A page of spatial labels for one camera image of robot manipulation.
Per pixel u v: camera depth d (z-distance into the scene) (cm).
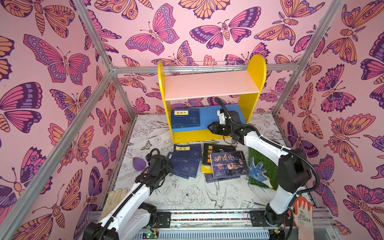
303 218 73
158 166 64
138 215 59
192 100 116
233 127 69
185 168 89
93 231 40
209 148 95
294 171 47
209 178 86
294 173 47
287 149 50
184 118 96
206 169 88
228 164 87
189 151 96
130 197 50
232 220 74
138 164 92
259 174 84
